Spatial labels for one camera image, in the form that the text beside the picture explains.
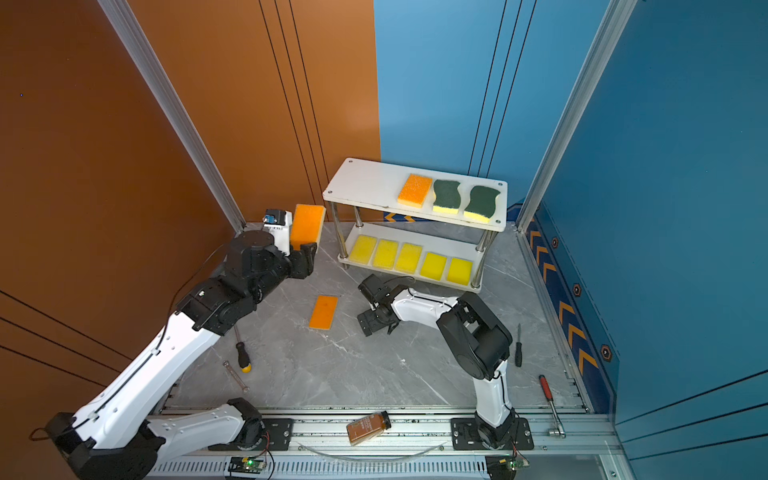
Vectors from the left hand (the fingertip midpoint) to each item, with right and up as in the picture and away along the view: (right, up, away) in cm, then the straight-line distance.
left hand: (305, 241), depth 68 cm
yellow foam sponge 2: (+42, -9, +29) cm, 51 cm away
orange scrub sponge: (-2, -22, +26) cm, 34 cm away
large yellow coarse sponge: (+26, -5, +33) cm, 42 cm away
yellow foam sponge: (+34, -7, +31) cm, 46 cm away
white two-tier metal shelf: (+32, +9, +52) cm, 62 cm away
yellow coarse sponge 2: (+18, -3, +35) cm, 39 cm away
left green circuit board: (-15, -54, +3) cm, 56 cm away
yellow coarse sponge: (+10, -2, +35) cm, 36 cm away
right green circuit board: (+47, -54, +2) cm, 71 cm away
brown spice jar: (+14, -45, +3) cm, 47 cm away
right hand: (+15, -25, +26) cm, 38 cm away
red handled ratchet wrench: (+61, -39, +11) cm, 73 cm away
